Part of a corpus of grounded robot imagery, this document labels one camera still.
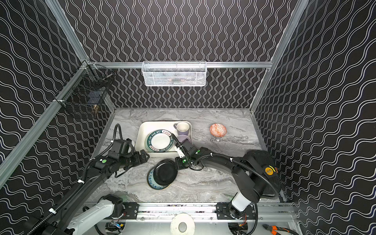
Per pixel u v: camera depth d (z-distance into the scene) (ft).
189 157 2.18
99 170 1.70
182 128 3.43
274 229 2.26
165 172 2.86
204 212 2.48
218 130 3.49
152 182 2.70
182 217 2.40
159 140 3.30
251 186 1.44
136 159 2.30
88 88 3.20
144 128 3.40
